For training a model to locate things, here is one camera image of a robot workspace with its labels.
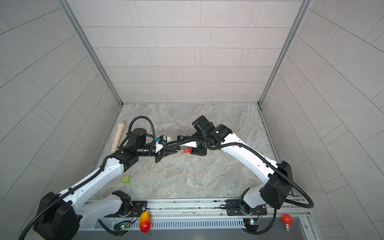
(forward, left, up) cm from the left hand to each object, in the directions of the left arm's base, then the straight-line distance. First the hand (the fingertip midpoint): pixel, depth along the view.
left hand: (178, 150), depth 71 cm
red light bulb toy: (-27, -50, -15) cm, 58 cm away
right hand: (+3, -6, -2) cm, 7 cm away
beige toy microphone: (+24, +42, -16) cm, 51 cm away
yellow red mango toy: (-27, +14, -15) cm, 34 cm away
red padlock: (+1, -5, -2) cm, 5 cm away
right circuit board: (-28, -35, -19) cm, 48 cm away
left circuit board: (-29, +23, -15) cm, 40 cm away
